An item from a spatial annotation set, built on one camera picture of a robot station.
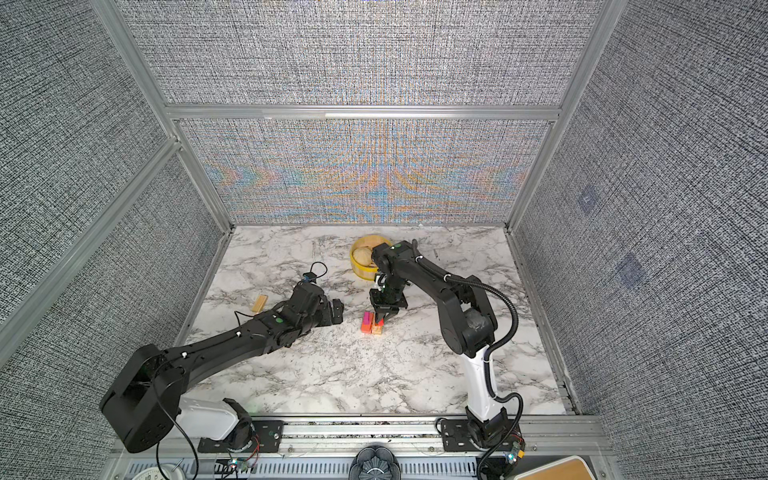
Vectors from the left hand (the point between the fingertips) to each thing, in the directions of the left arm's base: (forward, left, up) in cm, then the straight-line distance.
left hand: (332, 308), depth 88 cm
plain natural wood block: (-4, -13, -6) cm, 15 cm away
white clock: (-37, +35, -6) cm, 51 cm away
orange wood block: (-2, -10, -5) cm, 11 cm away
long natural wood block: (+8, +25, -8) cm, 27 cm away
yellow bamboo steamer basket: (+30, -12, -3) cm, 32 cm away
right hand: (-2, -14, -2) cm, 14 cm away
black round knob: (-37, -11, -7) cm, 40 cm away
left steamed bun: (+21, -9, -1) cm, 23 cm away
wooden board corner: (-41, -55, -4) cm, 68 cm away
